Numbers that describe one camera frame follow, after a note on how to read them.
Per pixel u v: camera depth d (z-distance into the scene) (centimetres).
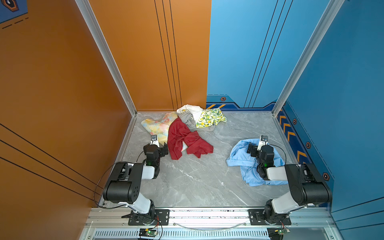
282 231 70
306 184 46
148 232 71
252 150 84
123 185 46
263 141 79
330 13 71
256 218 72
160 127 103
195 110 116
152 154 72
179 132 98
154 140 81
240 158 89
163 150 85
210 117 112
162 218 74
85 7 69
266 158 71
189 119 111
